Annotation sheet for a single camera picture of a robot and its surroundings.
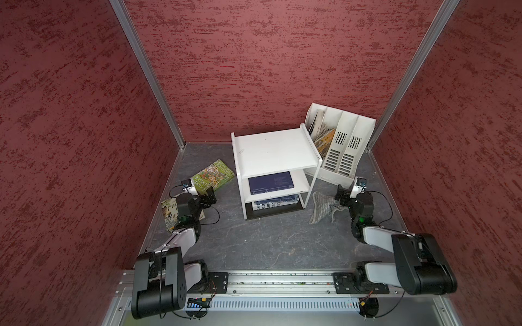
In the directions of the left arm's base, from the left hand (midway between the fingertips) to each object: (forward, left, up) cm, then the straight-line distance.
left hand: (203, 192), depth 90 cm
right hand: (+3, -66, 0) cm, 66 cm away
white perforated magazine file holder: (+36, -70, 0) cm, 78 cm away
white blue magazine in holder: (+33, -54, +14) cm, 65 cm away
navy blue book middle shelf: (-1, -30, +10) cm, 32 cm away
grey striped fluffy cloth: (-4, -55, -3) cm, 55 cm away
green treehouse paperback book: (+13, -2, -6) cm, 15 cm away
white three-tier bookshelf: (-5, -32, +25) cm, 41 cm away
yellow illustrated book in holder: (+23, -56, +9) cm, 61 cm away
